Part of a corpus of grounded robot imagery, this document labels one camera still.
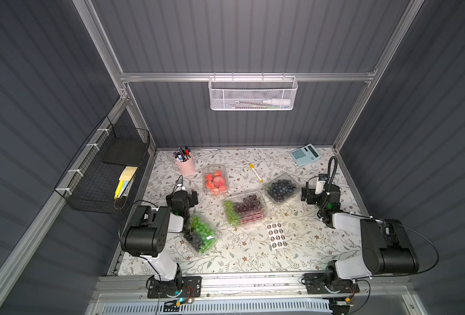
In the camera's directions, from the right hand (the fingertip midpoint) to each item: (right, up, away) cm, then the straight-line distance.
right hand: (316, 188), depth 93 cm
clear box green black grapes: (-54, -18, -11) cm, 58 cm away
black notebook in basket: (-85, +17, -12) cm, 88 cm away
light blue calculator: (+3, +18, +22) cm, 28 cm away
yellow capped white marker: (-30, +11, +18) cm, 37 cm away
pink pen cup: (-65, +10, +10) cm, 66 cm away
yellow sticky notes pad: (-80, +6, -21) cm, 83 cm away
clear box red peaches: (-49, +4, +6) cm, 50 cm away
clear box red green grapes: (-35, -9, -4) cm, 36 cm away
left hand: (-65, -2, +2) cm, 65 cm away
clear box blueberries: (-16, 0, +3) cm, 17 cm away
